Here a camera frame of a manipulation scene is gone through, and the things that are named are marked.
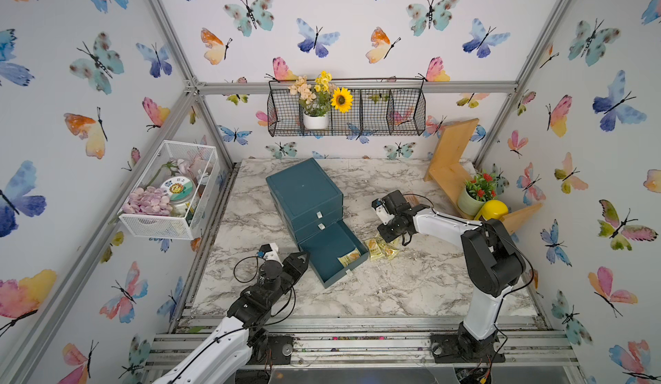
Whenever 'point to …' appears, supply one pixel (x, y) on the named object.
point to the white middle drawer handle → (322, 226)
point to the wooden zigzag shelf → (447, 176)
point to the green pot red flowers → (471, 198)
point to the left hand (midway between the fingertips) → (312, 254)
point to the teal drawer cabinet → (311, 207)
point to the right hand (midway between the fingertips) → (388, 228)
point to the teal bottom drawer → (333, 254)
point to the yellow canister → (492, 209)
